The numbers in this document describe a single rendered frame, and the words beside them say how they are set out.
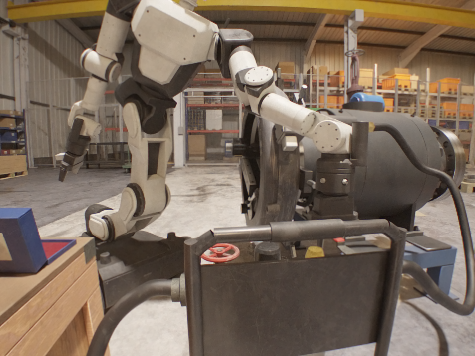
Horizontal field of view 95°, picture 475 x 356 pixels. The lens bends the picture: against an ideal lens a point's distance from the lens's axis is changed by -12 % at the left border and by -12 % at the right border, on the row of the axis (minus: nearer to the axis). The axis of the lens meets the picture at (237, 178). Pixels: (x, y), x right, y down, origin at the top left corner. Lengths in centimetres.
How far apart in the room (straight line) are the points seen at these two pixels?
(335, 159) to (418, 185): 84
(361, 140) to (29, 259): 66
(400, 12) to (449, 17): 197
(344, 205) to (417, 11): 1100
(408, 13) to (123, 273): 1106
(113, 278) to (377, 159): 120
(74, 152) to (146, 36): 57
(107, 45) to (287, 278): 95
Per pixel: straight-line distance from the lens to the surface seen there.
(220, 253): 45
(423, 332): 124
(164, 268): 126
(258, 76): 68
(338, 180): 56
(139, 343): 106
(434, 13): 1183
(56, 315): 58
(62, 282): 58
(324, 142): 54
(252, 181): 113
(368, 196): 120
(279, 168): 88
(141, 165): 102
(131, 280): 118
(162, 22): 90
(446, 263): 143
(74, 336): 70
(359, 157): 56
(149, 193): 104
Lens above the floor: 69
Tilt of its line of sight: 7 degrees down
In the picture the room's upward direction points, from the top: straight up
